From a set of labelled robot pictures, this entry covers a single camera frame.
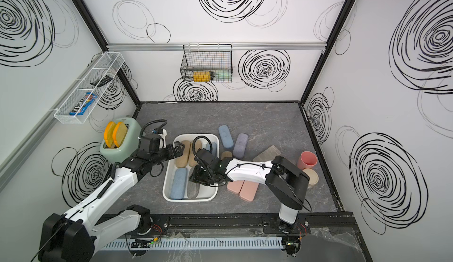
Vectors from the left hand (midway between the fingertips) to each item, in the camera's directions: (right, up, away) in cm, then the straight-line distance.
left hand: (177, 147), depth 83 cm
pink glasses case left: (+28, -17, -2) cm, 33 cm away
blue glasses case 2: (+1, -18, -1) cm, 18 cm away
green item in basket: (+22, +36, +4) cm, 42 cm away
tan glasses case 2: (+1, -8, +6) cm, 10 cm away
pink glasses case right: (+34, -20, -2) cm, 39 cm away
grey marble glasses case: (+45, -5, +8) cm, 46 cm away
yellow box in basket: (+11, +35, +4) cm, 37 cm away
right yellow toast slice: (-25, +7, -4) cm, 27 cm away
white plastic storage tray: (+14, -20, -4) cm, 25 cm away
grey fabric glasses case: (+9, -16, -8) cm, 21 cm away
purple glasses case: (+31, -1, +11) cm, 33 cm away
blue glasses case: (+23, +4, +16) cm, 28 cm away
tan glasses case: (+24, -5, +11) cm, 27 cm away
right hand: (+7, -14, -4) cm, 17 cm away
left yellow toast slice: (-29, +7, -6) cm, 30 cm away
